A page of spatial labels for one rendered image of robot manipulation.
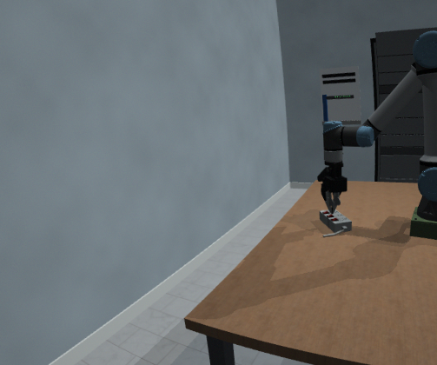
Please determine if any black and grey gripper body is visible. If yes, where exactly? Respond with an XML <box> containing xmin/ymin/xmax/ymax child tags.
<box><xmin>322</xmin><ymin>161</ymin><xmax>348</xmax><ymax>193</ymax></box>

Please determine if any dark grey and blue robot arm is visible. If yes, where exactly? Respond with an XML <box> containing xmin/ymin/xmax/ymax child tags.
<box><xmin>323</xmin><ymin>31</ymin><xmax>437</xmax><ymax>222</ymax></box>

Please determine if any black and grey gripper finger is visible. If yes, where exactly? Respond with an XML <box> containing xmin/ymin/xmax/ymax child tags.
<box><xmin>332</xmin><ymin>192</ymin><xmax>341</xmax><ymax>214</ymax></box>
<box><xmin>321</xmin><ymin>183</ymin><xmax>334</xmax><ymax>214</ymax></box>

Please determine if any white power strip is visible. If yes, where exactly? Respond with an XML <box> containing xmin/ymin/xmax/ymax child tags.
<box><xmin>320</xmin><ymin>210</ymin><xmax>352</xmax><ymax>237</ymax></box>

